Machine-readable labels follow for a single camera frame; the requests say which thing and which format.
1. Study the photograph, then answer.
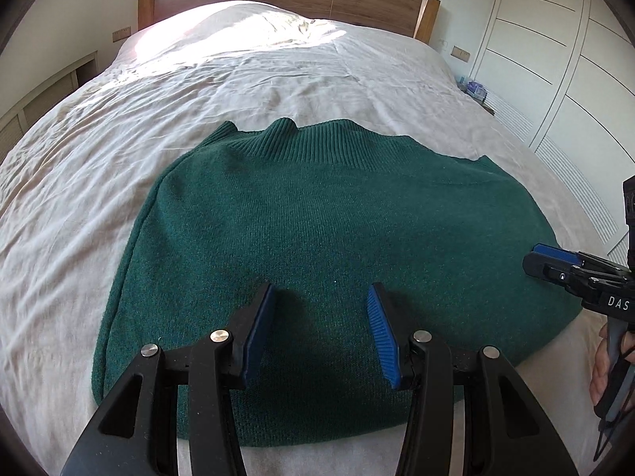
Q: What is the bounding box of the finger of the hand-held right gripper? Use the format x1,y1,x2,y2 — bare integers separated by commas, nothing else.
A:
522,253,587,293
533,243,596,267

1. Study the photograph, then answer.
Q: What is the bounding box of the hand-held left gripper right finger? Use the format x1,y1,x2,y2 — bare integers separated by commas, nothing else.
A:
366,282,581,476

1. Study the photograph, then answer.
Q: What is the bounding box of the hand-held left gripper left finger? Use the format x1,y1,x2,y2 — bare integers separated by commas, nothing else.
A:
60,282,277,476

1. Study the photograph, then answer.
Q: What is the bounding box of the green knitted sweater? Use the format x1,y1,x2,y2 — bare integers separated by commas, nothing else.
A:
89,118,583,442

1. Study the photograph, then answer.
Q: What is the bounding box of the person's right hand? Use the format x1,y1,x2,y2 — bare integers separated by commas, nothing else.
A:
589,324,613,405

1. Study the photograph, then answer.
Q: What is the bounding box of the wooden nightstand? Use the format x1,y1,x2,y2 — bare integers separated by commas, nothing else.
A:
459,77,497,116

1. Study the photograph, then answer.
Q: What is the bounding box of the white wardrobe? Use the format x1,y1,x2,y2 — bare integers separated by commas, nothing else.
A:
469,0,635,269

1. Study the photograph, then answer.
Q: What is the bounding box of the bed with beige sheet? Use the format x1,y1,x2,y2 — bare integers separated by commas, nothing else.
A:
0,1,626,476

